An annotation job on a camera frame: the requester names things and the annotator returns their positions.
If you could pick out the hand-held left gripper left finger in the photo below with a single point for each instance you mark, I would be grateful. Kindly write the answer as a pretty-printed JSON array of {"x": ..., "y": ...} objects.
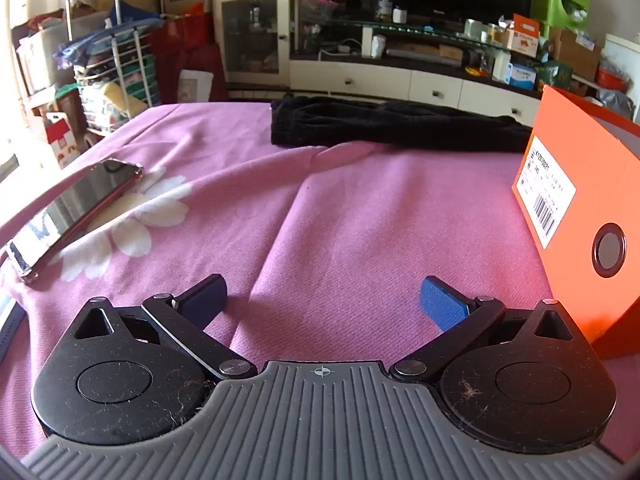
[{"x": 202, "y": 301}]

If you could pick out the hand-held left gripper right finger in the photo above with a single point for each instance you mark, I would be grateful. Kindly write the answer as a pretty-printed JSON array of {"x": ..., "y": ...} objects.
[{"x": 442, "y": 306}]

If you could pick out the orange cardboard box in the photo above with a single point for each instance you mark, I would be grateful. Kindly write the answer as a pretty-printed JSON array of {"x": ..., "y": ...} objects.
[{"x": 600, "y": 185}]

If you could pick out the pink floral blanket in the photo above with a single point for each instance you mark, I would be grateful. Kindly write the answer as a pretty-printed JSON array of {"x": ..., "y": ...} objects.
[{"x": 325, "y": 220}]

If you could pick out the smartphone in clear case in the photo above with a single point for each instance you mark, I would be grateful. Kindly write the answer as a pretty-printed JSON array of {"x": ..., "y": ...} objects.
[{"x": 75, "y": 205}]

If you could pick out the black knit cloth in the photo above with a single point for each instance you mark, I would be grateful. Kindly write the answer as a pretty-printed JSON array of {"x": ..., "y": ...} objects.
[{"x": 375, "y": 125}]

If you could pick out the white paper bag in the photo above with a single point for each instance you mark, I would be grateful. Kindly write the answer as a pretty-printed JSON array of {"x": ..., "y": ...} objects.
[{"x": 195, "y": 87}]

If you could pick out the white television cabinet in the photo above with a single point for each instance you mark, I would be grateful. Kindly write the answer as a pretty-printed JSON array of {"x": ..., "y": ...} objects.
[{"x": 375, "y": 80}]

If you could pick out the blue tissue box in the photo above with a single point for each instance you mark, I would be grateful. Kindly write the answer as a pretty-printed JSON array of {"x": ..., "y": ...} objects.
[{"x": 524, "y": 77}]

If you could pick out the green patterned bag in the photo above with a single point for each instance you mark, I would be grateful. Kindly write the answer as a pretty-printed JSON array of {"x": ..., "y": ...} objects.
[{"x": 555, "y": 76}]

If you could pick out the red bag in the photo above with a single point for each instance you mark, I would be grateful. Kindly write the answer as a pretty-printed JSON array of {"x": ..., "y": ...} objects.
[{"x": 185, "y": 40}]

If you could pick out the white glass door cabinet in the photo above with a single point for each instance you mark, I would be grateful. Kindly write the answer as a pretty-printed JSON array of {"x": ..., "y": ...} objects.
[{"x": 250, "y": 35}]

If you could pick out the orange and white carton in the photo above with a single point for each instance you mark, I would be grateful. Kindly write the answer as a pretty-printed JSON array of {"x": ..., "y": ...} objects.
[{"x": 522, "y": 37}]

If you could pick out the red plastic basin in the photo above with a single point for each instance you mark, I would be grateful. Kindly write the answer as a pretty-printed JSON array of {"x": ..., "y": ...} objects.
[{"x": 612, "y": 80}]

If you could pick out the brown cardboard box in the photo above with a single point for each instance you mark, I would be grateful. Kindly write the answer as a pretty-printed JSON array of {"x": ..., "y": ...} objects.
[{"x": 575, "y": 55}]

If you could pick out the clear plastic storage box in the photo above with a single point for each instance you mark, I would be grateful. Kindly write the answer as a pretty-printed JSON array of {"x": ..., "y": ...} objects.
[{"x": 45, "y": 50}]

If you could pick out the green plastic storage bin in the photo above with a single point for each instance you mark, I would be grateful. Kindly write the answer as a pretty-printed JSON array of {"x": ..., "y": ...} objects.
[{"x": 555, "y": 12}]

